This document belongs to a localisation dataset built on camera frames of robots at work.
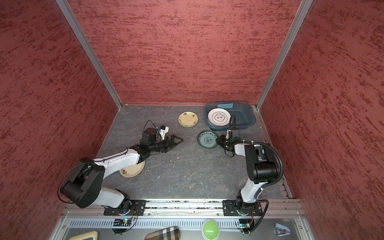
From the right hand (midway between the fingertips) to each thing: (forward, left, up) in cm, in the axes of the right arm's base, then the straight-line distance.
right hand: (215, 142), depth 98 cm
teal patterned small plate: (+3, +6, -1) cm, 7 cm away
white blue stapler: (-48, -26, -1) cm, 55 cm away
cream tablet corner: (-47, +61, +2) cm, 77 cm away
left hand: (-8, +23, +11) cm, 27 cm away
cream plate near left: (-18, +51, +1) cm, 54 cm away
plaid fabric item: (-48, +25, +3) cm, 54 cm away
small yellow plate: (+21, +19, +1) cm, 28 cm away
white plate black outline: (+21, -5, +2) cm, 21 cm away
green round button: (-47, +8, 0) cm, 47 cm away
